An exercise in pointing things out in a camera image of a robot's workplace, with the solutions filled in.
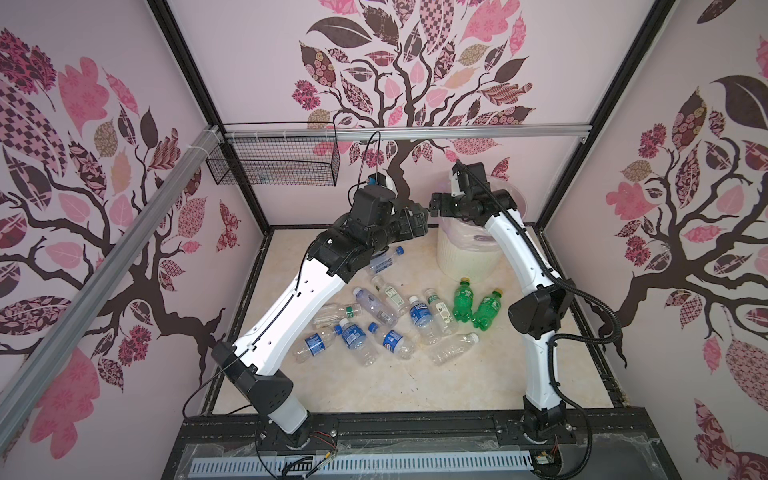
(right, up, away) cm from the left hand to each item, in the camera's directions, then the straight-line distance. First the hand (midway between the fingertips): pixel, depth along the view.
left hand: (411, 220), depth 67 cm
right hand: (+11, +9, +20) cm, 25 cm away
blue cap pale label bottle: (-8, -10, +36) cm, 39 cm away
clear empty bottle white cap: (+14, -36, +20) cm, 44 cm away
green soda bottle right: (+25, -25, +23) cm, 42 cm away
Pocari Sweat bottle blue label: (+4, -27, +22) cm, 35 cm away
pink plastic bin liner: (+15, -2, +16) cm, 22 cm away
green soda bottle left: (+19, -23, +27) cm, 40 cm away
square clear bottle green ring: (-25, -28, +26) cm, 45 cm away
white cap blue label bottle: (-15, -33, +17) cm, 40 cm away
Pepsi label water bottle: (-26, -34, +17) cm, 46 cm away
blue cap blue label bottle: (-4, -33, +16) cm, 37 cm away
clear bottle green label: (+11, -26, +22) cm, 36 cm away
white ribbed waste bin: (+19, -11, +25) cm, 34 cm away
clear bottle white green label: (-4, -22, +25) cm, 34 cm away
